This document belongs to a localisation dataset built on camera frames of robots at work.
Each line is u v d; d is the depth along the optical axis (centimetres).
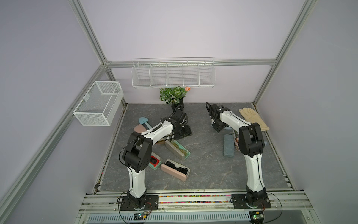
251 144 58
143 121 108
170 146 87
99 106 83
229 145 92
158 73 98
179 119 76
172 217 157
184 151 91
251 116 112
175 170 77
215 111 78
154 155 83
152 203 74
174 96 87
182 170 85
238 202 74
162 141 91
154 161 94
